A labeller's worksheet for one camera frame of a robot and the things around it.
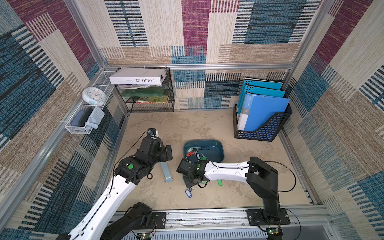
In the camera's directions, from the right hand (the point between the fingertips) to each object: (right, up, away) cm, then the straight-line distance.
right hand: (188, 180), depth 85 cm
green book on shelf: (-27, +52, +9) cm, 59 cm away
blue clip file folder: (+41, +40, +4) cm, 57 cm away
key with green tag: (+18, -1, 0) cm, 18 cm away
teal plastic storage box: (+16, +15, +13) cm, 25 cm away
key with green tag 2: (+9, +10, +9) cm, 17 cm away
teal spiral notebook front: (+44, +52, +9) cm, 68 cm away
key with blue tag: (0, -6, -3) cm, 7 cm away
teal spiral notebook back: (+45, +56, +9) cm, 73 cm away
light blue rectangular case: (-12, +4, 0) cm, 13 cm away
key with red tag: (+1, +13, +11) cm, 17 cm away
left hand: (-12, +20, -12) cm, 26 cm away
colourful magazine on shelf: (-23, +48, +14) cm, 55 cm away
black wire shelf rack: (-45, +45, +37) cm, 74 cm away
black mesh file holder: (+49, +27, +9) cm, 57 cm away
